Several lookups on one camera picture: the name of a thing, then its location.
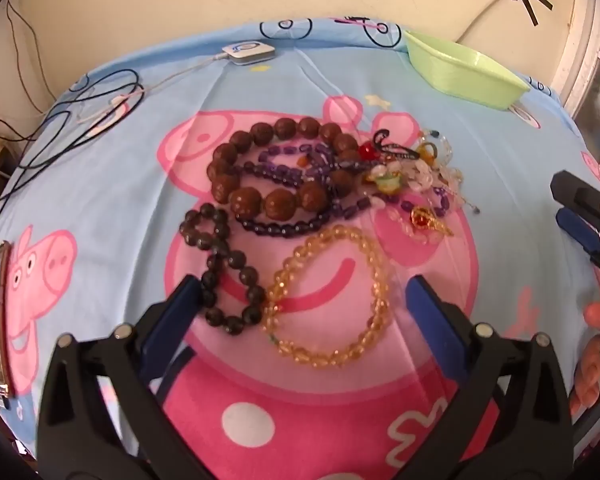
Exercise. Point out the small white square device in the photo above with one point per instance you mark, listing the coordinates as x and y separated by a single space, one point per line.
247 51

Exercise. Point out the green and white charm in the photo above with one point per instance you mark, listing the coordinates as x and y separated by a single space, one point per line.
392 180

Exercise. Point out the person's right hand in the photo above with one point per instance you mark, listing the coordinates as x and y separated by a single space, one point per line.
591 360

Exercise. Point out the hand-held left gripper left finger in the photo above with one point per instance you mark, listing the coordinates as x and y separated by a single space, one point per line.
180 310

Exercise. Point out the white window frame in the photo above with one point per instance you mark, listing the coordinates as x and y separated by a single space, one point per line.
580 60

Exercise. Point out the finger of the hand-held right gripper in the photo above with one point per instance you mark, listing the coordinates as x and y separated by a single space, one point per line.
585 200
577 230

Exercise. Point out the light green plastic basin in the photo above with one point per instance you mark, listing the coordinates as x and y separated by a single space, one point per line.
460 72

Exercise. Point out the blue cartoon pig printed blanket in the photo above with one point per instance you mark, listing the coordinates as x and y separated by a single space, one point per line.
130 185

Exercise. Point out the gold pendant with red stone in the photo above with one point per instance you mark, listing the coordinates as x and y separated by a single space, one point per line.
420 218

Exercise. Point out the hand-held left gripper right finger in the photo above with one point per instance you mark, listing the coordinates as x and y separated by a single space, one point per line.
430 310

